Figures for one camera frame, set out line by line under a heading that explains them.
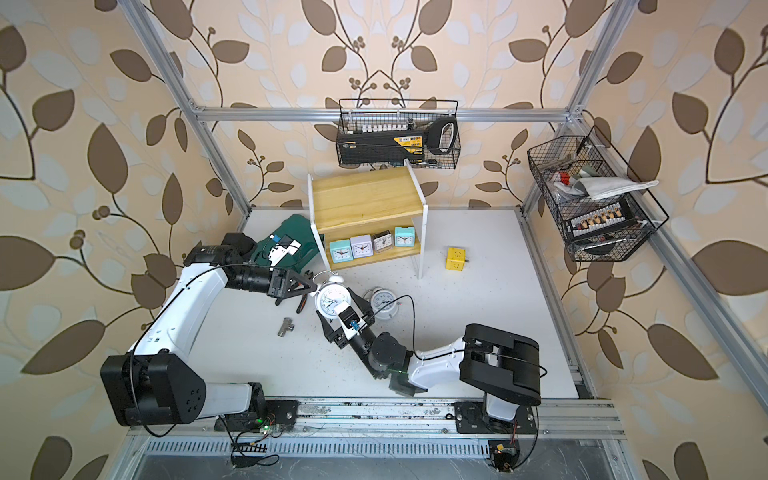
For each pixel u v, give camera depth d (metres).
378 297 0.93
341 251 0.84
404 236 0.87
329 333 0.64
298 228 1.08
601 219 0.67
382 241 0.86
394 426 0.74
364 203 0.77
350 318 0.57
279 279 0.64
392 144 0.83
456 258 0.99
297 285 0.74
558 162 0.84
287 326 0.89
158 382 0.40
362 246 0.85
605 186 0.64
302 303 0.94
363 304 0.68
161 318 0.45
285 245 0.68
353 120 0.91
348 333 0.63
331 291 0.69
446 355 0.51
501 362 0.47
